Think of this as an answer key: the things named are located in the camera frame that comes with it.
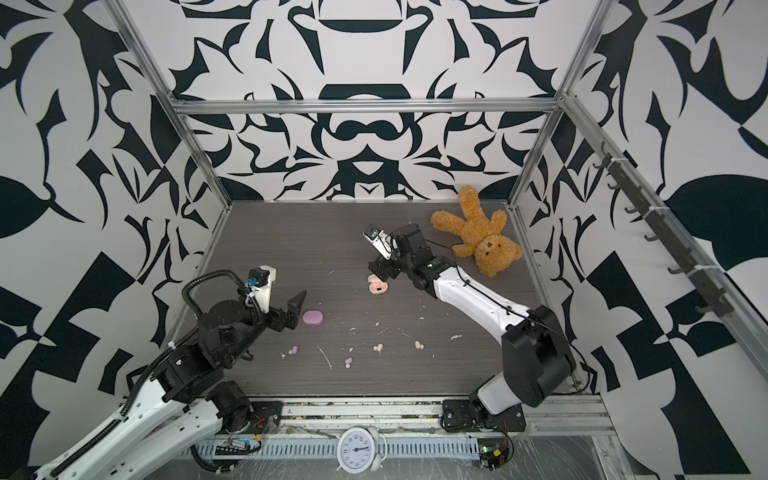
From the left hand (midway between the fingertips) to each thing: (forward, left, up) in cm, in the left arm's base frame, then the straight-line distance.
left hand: (286, 282), depth 70 cm
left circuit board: (-29, +12, -23) cm, 39 cm away
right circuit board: (-32, -47, -26) cm, 63 cm away
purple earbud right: (-11, -13, -25) cm, 30 cm away
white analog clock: (-31, -17, -22) cm, 41 cm away
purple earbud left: (-7, +3, -24) cm, 26 cm away
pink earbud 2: (-7, -32, -24) cm, 41 cm away
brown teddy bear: (+19, -58, -17) cm, 64 cm away
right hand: (+14, -23, -6) cm, 28 cm away
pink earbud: (-7, -21, -24) cm, 33 cm away
